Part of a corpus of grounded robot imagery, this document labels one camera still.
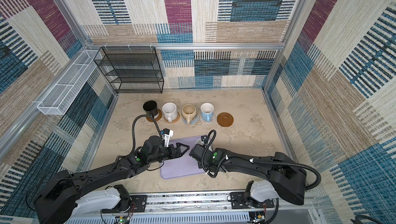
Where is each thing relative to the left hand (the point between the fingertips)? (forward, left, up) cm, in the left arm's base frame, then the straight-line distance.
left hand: (185, 147), depth 78 cm
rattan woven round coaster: (+26, +7, -12) cm, 29 cm away
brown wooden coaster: (+25, +25, -13) cm, 38 cm away
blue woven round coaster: (+21, -3, -9) cm, 24 cm away
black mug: (+28, +23, -3) cm, 37 cm away
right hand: (-3, -10, -9) cm, 14 cm away
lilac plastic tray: (-4, +2, -14) cm, 15 cm away
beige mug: (+28, 0, -8) cm, 29 cm away
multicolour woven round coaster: (+22, -13, -11) cm, 28 cm away
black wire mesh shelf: (+56, +40, +5) cm, 69 cm away
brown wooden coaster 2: (+24, -24, -11) cm, 36 cm away
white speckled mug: (+30, +12, -9) cm, 34 cm away
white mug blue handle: (+25, -12, -3) cm, 28 cm away
